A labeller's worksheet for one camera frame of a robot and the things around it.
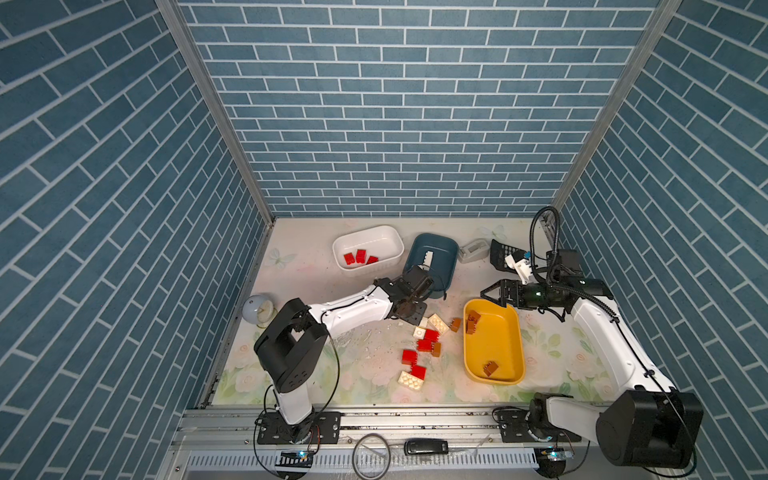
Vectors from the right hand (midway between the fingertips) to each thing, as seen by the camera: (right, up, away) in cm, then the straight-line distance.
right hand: (491, 292), depth 79 cm
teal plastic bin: (-8, +11, +30) cm, 33 cm away
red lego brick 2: (-38, +8, +29) cm, 49 cm away
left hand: (-20, -7, +9) cm, 23 cm away
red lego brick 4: (-34, +8, +26) cm, 44 cm away
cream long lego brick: (-13, -11, +13) cm, 21 cm away
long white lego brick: (-14, +8, +26) cm, 31 cm away
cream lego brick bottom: (-22, -24, +2) cm, 33 cm away
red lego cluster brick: (-17, -17, +8) cm, 25 cm away
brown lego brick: (-1, -9, +13) cm, 16 cm away
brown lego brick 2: (-7, -12, +12) cm, 19 cm away
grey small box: (+2, +10, +29) cm, 31 cm away
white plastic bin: (-36, +10, +30) cm, 48 cm away
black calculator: (+12, +10, +29) cm, 33 cm away
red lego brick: (-43, +8, +29) cm, 52 cm away
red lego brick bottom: (-19, -23, +4) cm, 30 cm away
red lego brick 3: (-22, -20, +6) cm, 30 cm away
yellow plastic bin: (+6, -17, +14) cm, 23 cm away
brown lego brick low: (+1, -22, +4) cm, 22 cm away
